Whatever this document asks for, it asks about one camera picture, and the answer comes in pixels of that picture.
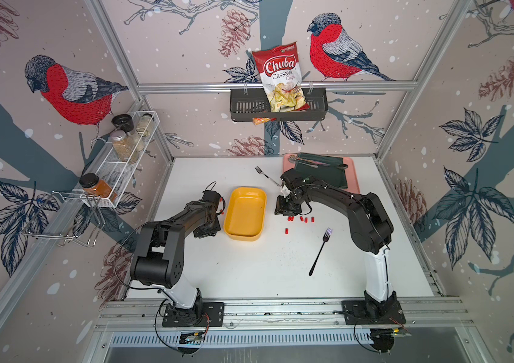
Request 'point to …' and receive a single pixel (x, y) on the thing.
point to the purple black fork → (326, 236)
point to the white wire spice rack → (106, 164)
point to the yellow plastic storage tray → (246, 214)
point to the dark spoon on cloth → (339, 166)
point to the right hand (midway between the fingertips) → (276, 212)
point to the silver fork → (261, 172)
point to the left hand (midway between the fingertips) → (211, 226)
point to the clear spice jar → (144, 125)
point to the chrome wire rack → (66, 216)
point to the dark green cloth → (322, 168)
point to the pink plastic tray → (289, 162)
